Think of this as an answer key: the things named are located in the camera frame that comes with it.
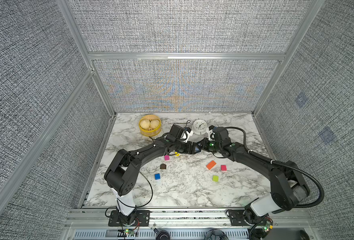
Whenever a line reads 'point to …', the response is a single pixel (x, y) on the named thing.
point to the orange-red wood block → (211, 165)
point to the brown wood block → (163, 166)
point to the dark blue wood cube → (157, 176)
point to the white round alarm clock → (199, 127)
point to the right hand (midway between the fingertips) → (196, 143)
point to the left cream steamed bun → (145, 123)
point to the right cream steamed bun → (154, 123)
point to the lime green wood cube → (215, 178)
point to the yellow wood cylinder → (177, 154)
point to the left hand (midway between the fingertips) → (196, 150)
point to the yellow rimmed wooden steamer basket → (150, 125)
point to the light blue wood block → (197, 149)
